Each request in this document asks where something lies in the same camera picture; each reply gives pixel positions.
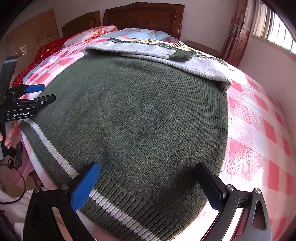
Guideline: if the green knit sweater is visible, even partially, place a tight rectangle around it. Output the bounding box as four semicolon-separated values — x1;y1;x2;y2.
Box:
20;38;231;240

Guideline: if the person's left hand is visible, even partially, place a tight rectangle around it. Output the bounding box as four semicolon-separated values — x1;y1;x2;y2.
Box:
0;120;20;149

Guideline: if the red floral blanket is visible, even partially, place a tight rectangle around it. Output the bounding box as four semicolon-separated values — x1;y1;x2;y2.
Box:
12;37;69;87

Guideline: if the light wooden wardrobe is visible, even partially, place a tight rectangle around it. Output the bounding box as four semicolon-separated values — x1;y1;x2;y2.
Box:
1;9;59;76

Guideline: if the pink checkered bed sheet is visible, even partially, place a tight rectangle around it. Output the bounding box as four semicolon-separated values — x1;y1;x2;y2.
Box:
22;36;295;240

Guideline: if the orange floral pillow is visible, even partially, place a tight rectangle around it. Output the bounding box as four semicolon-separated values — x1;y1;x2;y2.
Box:
62;25;118;48

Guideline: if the dark wooden headboard left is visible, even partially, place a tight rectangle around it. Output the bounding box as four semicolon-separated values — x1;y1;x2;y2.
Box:
62;11;101;38

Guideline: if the dark wooden headboard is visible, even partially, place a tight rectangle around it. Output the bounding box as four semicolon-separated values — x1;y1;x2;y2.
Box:
102;2;185;39
62;11;101;38

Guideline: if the blue floral pillow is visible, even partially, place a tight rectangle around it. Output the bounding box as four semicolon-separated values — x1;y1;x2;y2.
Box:
101;28;179;43

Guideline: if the wooden nightstand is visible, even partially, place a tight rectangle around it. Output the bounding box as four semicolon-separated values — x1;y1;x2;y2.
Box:
184;40;220;58

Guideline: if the pink floral curtain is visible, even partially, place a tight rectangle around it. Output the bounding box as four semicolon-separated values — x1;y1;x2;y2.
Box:
220;0;256;67

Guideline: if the dark wooden headboard right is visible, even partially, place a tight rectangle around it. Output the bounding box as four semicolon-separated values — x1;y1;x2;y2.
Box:
102;2;185;39

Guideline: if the barred window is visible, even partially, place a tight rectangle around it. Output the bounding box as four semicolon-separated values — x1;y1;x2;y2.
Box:
252;1;295;55

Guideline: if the black cable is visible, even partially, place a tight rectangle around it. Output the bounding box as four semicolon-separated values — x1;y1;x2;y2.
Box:
0;158;27;205

